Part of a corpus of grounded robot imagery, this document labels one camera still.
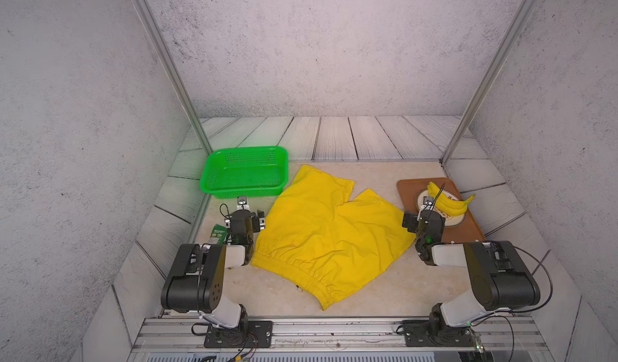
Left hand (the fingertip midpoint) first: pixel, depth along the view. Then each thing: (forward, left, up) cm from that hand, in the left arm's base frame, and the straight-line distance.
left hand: (249, 211), depth 95 cm
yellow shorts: (-8, -26, -5) cm, 28 cm away
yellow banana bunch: (+1, -78, 0) cm, 78 cm away
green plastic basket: (+26, +3, -6) cm, 27 cm away
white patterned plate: (-3, -80, -6) cm, 81 cm away
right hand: (-2, -68, +1) cm, 68 cm away
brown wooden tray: (+13, -67, -6) cm, 69 cm away
